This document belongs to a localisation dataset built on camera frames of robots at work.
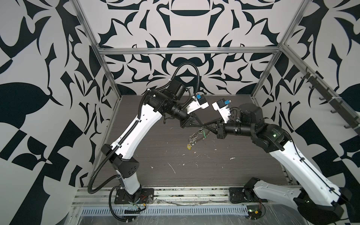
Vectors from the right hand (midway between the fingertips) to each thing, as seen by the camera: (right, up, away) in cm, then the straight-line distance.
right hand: (205, 125), depth 60 cm
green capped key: (0, -4, +3) cm, 5 cm away
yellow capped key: (-6, -12, +10) cm, 17 cm away
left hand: (-1, +1, +2) cm, 3 cm away
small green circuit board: (+26, -45, +12) cm, 53 cm away
